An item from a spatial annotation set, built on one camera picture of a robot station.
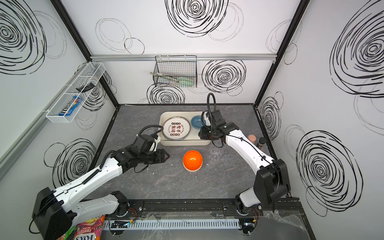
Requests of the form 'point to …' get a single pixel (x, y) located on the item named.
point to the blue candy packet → (71, 105)
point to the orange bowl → (192, 160)
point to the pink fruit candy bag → (89, 230)
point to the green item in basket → (186, 82)
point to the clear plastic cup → (216, 153)
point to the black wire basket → (183, 67)
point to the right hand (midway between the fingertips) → (199, 134)
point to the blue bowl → (196, 122)
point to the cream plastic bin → (193, 138)
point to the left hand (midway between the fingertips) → (168, 157)
